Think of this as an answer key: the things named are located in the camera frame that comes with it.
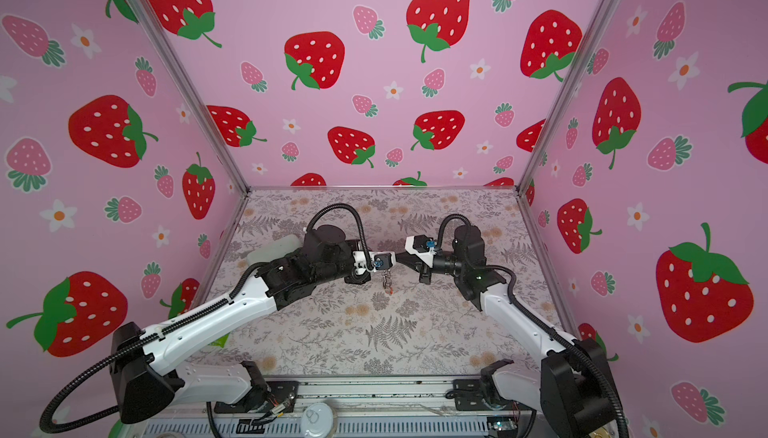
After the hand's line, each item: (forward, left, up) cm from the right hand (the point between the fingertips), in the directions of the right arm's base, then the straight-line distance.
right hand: (394, 255), depth 73 cm
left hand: (+1, +4, +3) cm, 5 cm away
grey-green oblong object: (+12, +44, -22) cm, 51 cm away
